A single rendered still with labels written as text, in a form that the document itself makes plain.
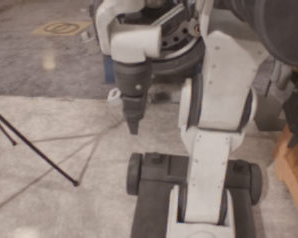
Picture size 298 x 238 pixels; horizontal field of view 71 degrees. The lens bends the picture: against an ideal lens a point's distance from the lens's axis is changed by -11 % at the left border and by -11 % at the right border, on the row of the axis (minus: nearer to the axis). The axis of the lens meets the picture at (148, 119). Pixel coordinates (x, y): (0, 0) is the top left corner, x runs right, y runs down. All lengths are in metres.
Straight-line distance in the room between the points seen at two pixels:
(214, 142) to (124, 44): 0.37
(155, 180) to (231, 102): 0.53
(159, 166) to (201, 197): 0.30
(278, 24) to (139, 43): 0.30
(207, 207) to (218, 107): 0.32
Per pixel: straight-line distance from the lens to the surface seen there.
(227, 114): 0.59
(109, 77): 1.90
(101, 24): 0.46
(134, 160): 1.01
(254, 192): 1.06
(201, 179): 0.71
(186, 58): 1.45
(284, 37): 0.23
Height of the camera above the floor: 0.97
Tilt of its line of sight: 40 degrees down
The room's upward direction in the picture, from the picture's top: straight up
